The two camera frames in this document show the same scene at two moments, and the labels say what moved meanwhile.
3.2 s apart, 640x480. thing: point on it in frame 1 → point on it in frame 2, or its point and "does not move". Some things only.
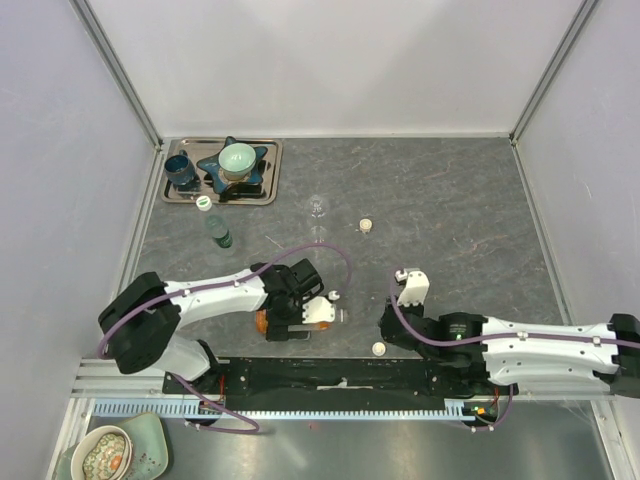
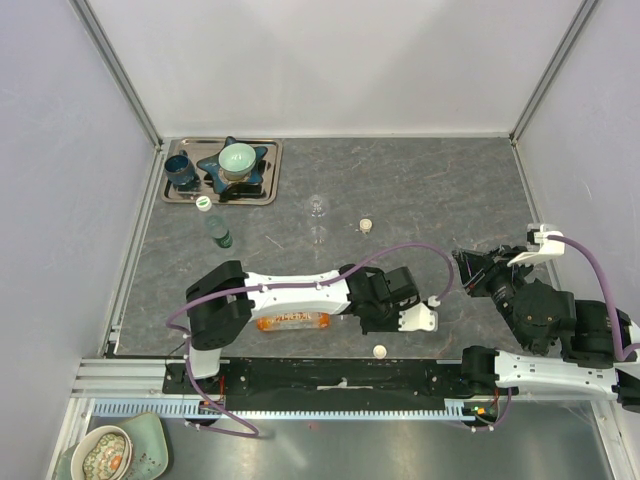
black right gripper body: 417,310 → 493,277
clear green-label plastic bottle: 217,227 does not move
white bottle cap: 365,225 does not move
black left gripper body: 289,315 → 386,320
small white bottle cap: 378,348 does not move
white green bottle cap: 204,203 does not move
